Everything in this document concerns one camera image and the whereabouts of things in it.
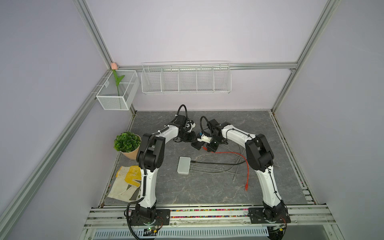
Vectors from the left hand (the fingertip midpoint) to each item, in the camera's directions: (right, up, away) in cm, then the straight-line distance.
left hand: (197, 140), depth 99 cm
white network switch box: (-8, -14, -10) cm, 19 cm away
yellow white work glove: (-42, -20, -12) cm, 48 cm away
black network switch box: (0, -3, 0) cm, 3 cm away
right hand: (+9, -6, 0) cm, 11 cm away
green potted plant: (-40, 0, -15) cm, 42 cm away
